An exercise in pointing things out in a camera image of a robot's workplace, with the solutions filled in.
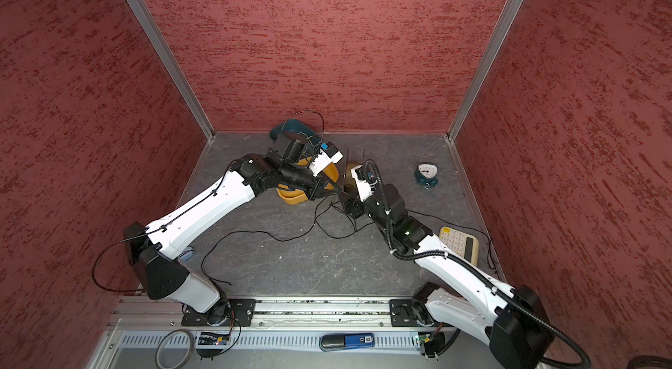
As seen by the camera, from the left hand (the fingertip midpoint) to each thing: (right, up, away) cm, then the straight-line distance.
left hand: (336, 195), depth 70 cm
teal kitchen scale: (+36, +4, +33) cm, 49 cm away
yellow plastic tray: (-16, -4, +22) cm, 28 cm away
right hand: (+3, 0, +6) cm, 7 cm away
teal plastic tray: (-20, +24, +48) cm, 57 cm away
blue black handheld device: (0, -37, -4) cm, 38 cm away
